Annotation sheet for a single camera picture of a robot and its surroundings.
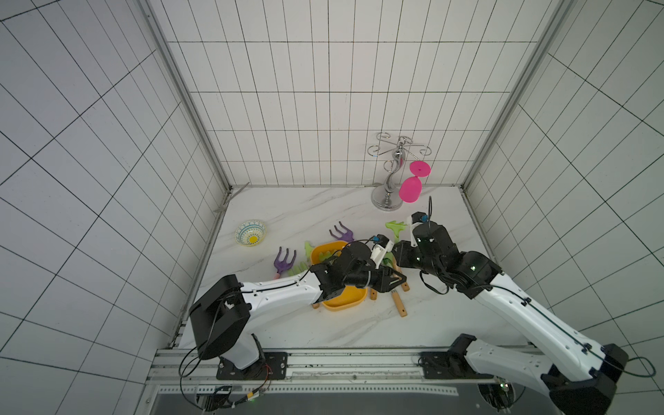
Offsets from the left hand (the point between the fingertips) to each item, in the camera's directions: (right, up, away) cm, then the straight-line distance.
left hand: (397, 283), depth 72 cm
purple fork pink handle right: (-13, +9, +31) cm, 34 cm away
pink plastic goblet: (+12, +28, +25) cm, 40 cm away
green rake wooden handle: (0, +16, +1) cm, 16 cm away
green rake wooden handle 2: (+7, -6, +16) cm, 18 cm away
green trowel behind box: (-28, +5, +25) cm, 38 cm away
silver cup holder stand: (+6, +26, +42) cm, 50 cm away
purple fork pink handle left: (-37, 0, +21) cm, 43 cm away
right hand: (-4, +9, +1) cm, 10 cm away
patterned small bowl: (-52, +11, +30) cm, 61 cm away
